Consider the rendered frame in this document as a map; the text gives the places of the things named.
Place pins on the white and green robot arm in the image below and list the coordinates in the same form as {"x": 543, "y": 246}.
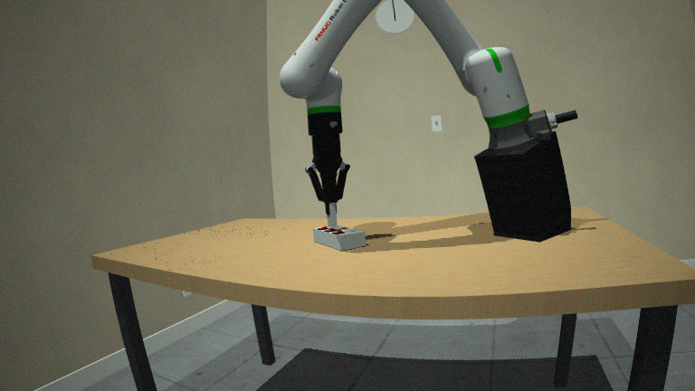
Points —
{"x": 491, "y": 74}

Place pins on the white power strip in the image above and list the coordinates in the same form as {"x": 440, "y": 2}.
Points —
{"x": 341, "y": 240}

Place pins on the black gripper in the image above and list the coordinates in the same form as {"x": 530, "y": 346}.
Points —
{"x": 327, "y": 160}

